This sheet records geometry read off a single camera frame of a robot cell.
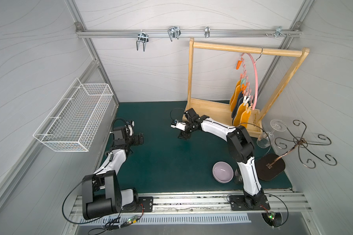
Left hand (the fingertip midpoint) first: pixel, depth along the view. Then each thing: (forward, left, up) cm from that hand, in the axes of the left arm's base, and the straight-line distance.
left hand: (135, 134), depth 89 cm
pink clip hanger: (+23, -66, +23) cm, 74 cm away
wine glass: (-10, -72, +9) cm, 74 cm away
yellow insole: (+9, -63, +15) cm, 66 cm away
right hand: (+7, -28, -5) cm, 30 cm away
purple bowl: (-19, -53, -9) cm, 57 cm away
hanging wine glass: (-8, -73, +22) cm, 77 cm away
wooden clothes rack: (+31, -60, -13) cm, 69 cm away
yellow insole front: (+5, -65, +12) cm, 67 cm away
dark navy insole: (+14, -63, +16) cm, 67 cm away
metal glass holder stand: (-15, -81, -8) cm, 83 cm away
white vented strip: (-43, +4, -14) cm, 46 cm away
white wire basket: (-8, +23, +21) cm, 32 cm away
